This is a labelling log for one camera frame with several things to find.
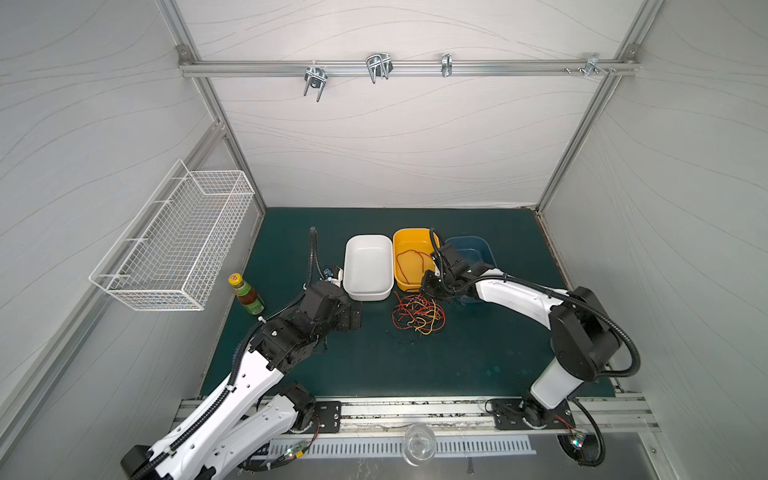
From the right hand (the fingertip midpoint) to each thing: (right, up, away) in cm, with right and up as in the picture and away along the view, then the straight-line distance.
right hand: (422, 282), depth 89 cm
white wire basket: (-61, +10, -21) cm, 65 cm away
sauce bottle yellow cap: (-50, -3, -7) cm, 51 cm away
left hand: (-20, -1, -15) cm, 25 cm away
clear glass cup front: (-3, -31, -26) cm, 40 cm away
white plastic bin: (-17, +4, +11) cm, 21 cm away
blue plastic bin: (+21, +9, +18) cm, 29 cm away
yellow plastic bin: (-2, +7, +15) cm, 17 cm away
